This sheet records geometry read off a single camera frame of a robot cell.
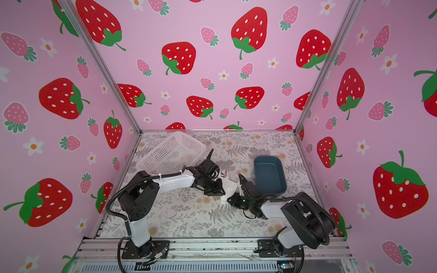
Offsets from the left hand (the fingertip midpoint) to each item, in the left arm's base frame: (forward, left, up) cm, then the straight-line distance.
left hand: (227, 193), depth 86 cm
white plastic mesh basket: (+32, +32, -4) cm, 46 cm away
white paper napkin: (+5, -2, -4) cm, 7 cm away
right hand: (-2, +1, -3) cm, 4 cm away
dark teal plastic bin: (+14, -25, -5) cm, 29 cm away
